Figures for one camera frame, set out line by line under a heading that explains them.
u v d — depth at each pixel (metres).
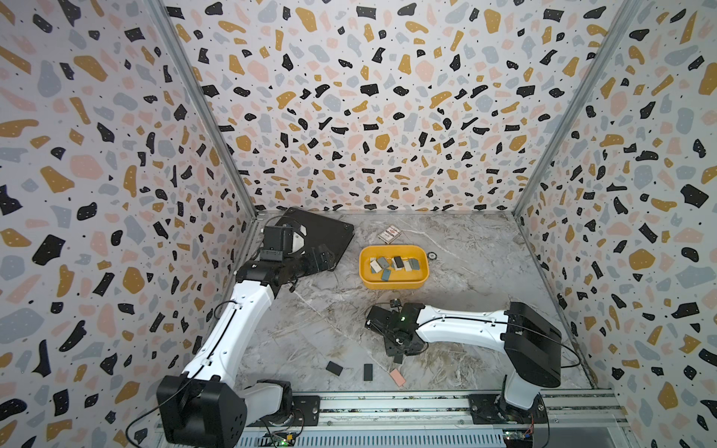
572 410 0.76
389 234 1.13
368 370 0.81
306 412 0.73
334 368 0.82
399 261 1.03
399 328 0.60
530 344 0.45
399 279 1.01
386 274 1.02
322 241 1.10
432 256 1.08
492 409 0.75
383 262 1.01
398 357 0.83
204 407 0.38
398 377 0.80
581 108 0.89
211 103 0.88
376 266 1.00
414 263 1.04
